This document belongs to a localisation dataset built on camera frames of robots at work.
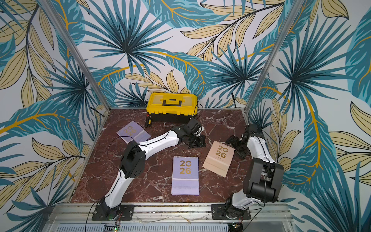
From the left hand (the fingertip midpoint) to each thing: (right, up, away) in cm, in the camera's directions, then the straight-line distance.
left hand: (207, 146), depth 86 cm
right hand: (+16, -1, +3) cm, 16 cm away
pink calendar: (+9, -9, +6) cm, 14 cm away
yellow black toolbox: (-26, +25, +13) cm, 39 cm away
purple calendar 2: (-13, -16, -4) cm, 21 cm away
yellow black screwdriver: (-40, +13, +21) cm, 47 cm away
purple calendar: (-51, +9, +19) cm, 55 cm away
